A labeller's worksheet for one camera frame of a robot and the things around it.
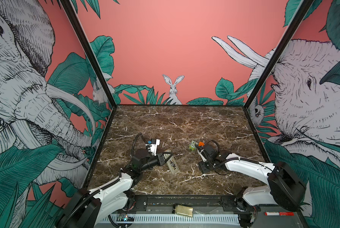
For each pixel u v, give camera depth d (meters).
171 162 0.77
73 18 0.73
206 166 0.76
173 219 0.70
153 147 0.73
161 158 0.70
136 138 1.01
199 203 0.76
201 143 0.98
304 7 0.70
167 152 0.76
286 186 0.43
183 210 0.69
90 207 0.41
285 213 0.70
